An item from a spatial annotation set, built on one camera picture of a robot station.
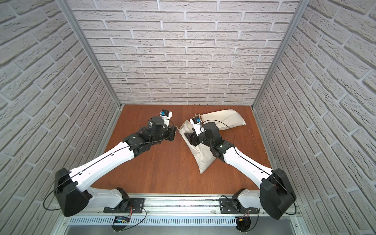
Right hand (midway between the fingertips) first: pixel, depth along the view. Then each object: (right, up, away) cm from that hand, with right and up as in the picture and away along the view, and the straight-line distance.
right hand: (185, 133), depth 78 cm
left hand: (-5, +6, -2) cm, 8 cm away
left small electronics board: (-32, -44, -7) cm, 55 cm away
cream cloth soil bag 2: (+26, +9, +24) cm, 37 cm away
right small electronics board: (+28, -43, -10) cm, 52 cm away
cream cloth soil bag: (+9, -12, +4) cm, 16 cm away
